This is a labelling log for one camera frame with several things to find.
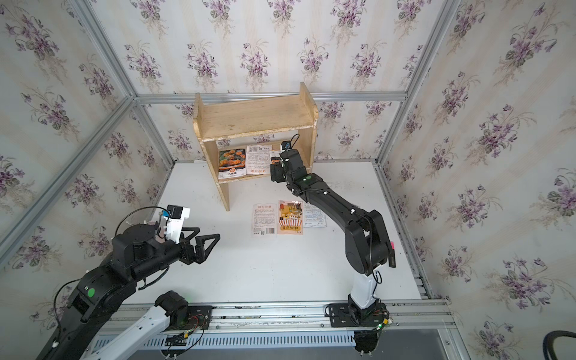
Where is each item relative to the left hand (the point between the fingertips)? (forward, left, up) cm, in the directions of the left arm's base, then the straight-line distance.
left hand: (212, 236), depth 62 cm
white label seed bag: (+38, -9, -7) cm, 40 cm away
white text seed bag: (+23, -33, -27) cm, 49 cm away
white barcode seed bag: (+21, -11, -28) cm, 37 cm away
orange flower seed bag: (+36, +2, -7) cm, 37 cm away
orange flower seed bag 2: (+39, -16, -7) cm, 43 cm away
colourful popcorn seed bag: (+23, -23, -28) cm, 43 cm away
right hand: (+33, -20, -5) cm, 39 cm away
